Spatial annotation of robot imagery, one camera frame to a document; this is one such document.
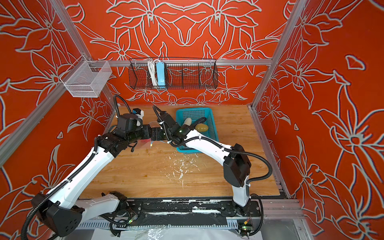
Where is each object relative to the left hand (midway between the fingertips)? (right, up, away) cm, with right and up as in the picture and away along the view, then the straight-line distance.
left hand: (150, 126), depth 75 cm
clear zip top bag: (-5, -10, +4) cm, 12 cm away
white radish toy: (+19, +2, +28) cm, 34 cm away
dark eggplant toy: (+29, +3, +32) cm, 43 cm away
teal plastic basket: (+24, +8, +32) cm, 41 cm away
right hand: (0, -4, +2) cm, 5 cm away
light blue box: (+2, +31, +15) cm, 35 cm away
